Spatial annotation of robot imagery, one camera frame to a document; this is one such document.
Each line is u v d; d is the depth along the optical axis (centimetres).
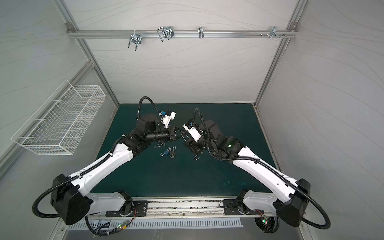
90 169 44
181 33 78
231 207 71
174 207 75
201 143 60
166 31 76
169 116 67
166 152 93
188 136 70
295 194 39
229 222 70
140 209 73
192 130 60
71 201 38
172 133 62
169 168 95
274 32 76
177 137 66
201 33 78
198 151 62
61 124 69
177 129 67
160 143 64
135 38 79
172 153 93
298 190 39
